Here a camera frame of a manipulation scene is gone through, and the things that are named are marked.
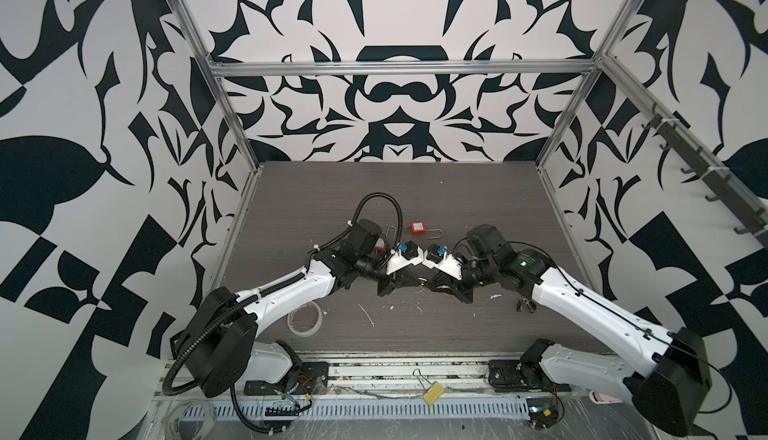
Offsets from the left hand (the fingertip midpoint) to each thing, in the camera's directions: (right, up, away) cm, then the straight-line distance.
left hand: (423, 276), depth 74 cm
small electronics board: (+27, -31, -4) cm, 41 cm away
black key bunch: (+16, +1, -19) cm, 25 cm away
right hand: (+2, -1, 0) cm, 3 cm away
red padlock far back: (+2, +9, +25) cm, 27 cm away
